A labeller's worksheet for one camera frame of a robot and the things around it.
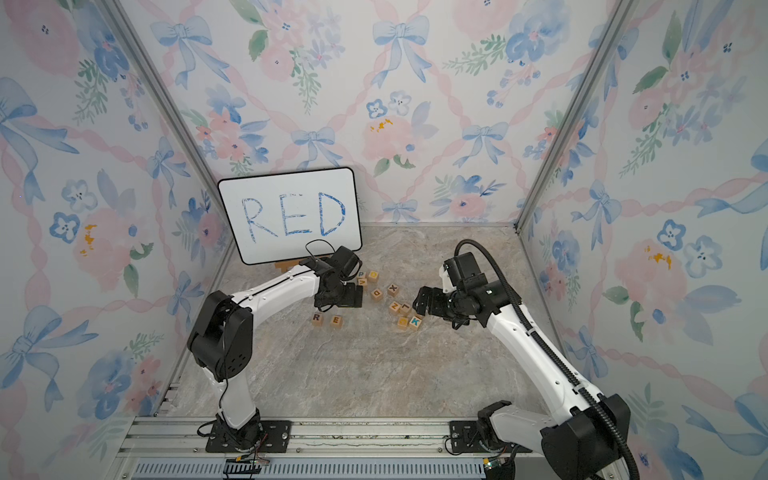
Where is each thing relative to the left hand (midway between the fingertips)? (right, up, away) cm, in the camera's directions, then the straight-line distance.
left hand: (350, 299), depth 92 cm
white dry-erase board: (-20, +26, +6) cm, 33 cm away
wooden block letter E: (-4, -7, +1) cm, 8 cm away
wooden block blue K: (+20, -7, -1) cm, 21 cm away
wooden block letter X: (+13, +2, +8) cm, 16 cm away
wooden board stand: (-24, +10, +13) cm, 29 cm away
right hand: (+23, 0, -14) cm, 27 cm away
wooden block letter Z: (+14, -3, +3) cm, 14 cm away
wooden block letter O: (+7, +6, +11) cm, 14 cm away
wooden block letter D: (+8, +1, +6) cm, 10 cm away
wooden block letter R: (-11, -6, +1) cm, 12 cm away
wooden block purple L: (+17, -4, +3) cm, 18 cm away
